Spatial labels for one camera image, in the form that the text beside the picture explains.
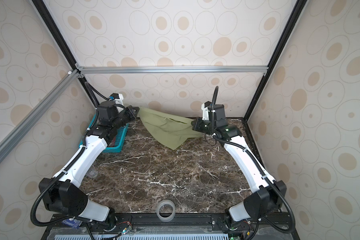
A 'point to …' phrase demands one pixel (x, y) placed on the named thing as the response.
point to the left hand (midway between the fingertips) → (141, 104)
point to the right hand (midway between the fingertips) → (192, 122)
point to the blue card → (74, 223)
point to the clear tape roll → (163, 218)
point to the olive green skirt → (172, 131)
